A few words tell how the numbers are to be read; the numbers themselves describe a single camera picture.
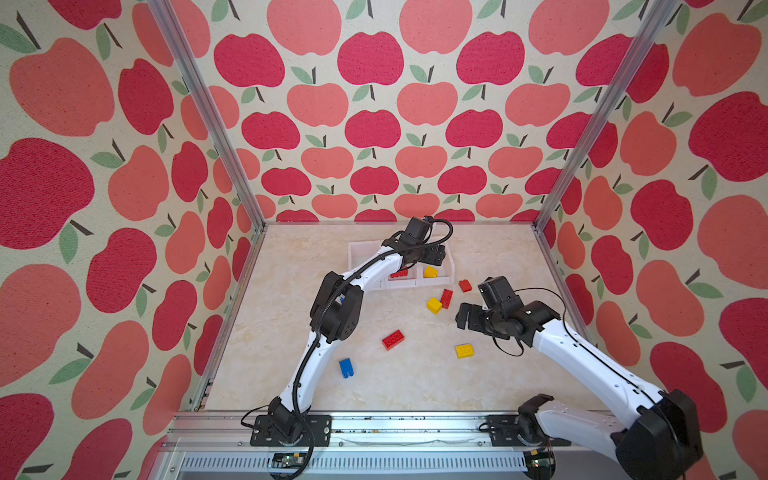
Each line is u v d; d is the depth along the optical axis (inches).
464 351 33.9
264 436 28.9
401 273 41.1
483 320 28.0
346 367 32.6
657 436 15.0
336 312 23.8
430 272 40.2
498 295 24.7
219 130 36.3
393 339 34.8
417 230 31.5
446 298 38.6
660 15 27.3
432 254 35.1
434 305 37.7
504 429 28.8
